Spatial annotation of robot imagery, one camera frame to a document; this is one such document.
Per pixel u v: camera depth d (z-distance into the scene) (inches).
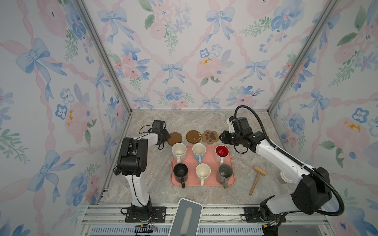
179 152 37.4
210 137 40.8
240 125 24.8
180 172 33.8
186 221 28.0
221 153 36.7
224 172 33.6
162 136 34.9
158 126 32.2
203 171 34.3
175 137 40.7
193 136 40.9
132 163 20.5
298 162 18.1
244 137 24.3
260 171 34.3
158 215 29.0
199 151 37.0
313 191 16.2
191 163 34.8
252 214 29.0
